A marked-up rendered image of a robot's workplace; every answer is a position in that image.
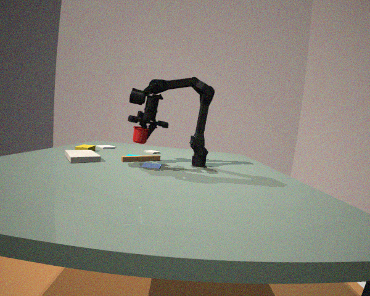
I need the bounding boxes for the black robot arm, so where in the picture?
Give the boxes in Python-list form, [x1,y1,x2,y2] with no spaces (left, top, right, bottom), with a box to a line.
[129,77,215,168]

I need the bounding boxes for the red cup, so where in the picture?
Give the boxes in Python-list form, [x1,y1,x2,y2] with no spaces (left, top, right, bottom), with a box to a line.
[133,126,149,144]

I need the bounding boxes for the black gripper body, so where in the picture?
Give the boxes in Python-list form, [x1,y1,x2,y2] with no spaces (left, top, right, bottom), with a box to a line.
[128,106,168,128]

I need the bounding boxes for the yellow rectangular block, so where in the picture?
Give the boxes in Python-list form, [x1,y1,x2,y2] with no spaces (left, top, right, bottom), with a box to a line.
[75,144,96,151]

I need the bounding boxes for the orange flat bar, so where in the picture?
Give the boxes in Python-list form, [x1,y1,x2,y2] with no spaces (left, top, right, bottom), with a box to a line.
[121,155,160,162]

